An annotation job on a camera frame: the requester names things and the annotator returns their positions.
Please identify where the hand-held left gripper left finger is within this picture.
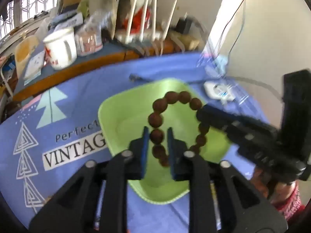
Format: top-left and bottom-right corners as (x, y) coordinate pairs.
(29, 126), (150, 233)

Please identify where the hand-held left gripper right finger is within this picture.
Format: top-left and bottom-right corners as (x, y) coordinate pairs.
(166, 127), (288, 233)

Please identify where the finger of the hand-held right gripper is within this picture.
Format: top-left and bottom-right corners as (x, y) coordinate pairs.
(196, 104), (283, 162)

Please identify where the brown bead bracelet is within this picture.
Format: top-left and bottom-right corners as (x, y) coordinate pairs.
(148, 91), (210, 168)

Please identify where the green plastic tray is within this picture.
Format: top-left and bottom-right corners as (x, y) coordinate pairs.
(98, 78), (231, 205)

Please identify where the person's right forearm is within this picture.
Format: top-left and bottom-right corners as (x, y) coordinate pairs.
(272, 187), (307, 222)

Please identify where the person's right hand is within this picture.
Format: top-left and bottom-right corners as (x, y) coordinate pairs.
(251, 166), (298, 201)

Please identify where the white power charger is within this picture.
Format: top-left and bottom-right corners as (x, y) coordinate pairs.
(204, 81), (236, 101)

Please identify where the light blue plastic bag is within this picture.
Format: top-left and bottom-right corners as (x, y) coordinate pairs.
(199, 53), (229, 78)

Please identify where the blue printed tablecloth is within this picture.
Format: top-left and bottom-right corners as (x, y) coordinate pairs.
(0, 51), (275, 233)

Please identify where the wooden desk with blue top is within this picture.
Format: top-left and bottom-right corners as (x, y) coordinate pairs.
(12, 37), (202, 102)

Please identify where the black power adapter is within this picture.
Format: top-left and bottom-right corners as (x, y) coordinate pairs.
(176, 17), (195, 34)

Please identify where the dish rack with white rods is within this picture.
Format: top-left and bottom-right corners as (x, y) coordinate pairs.
(115, 0), (178, 44)

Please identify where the clear plastic jar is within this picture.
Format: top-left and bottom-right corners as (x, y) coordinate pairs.
(74, 24), (104, 56)

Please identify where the white enamel mug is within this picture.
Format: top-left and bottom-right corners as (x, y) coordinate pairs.
(43, 27), (78, 70)

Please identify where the white teal card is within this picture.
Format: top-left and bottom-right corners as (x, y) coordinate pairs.
(24, 51), (46, 85)

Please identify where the blue white box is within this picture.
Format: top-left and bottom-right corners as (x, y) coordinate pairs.
(49, 12), (84, 31)

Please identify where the translucent yellowish container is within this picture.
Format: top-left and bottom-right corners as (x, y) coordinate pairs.
(15, 35), (40, 78)

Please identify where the window grille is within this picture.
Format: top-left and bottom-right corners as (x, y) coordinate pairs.
(0, 0), (59, 40)

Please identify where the grey charger cable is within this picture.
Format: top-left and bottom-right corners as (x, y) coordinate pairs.
(230, 76), (285, 99)

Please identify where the black wall cable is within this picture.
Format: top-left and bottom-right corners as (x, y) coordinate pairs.
(227, 0), (246, 57)

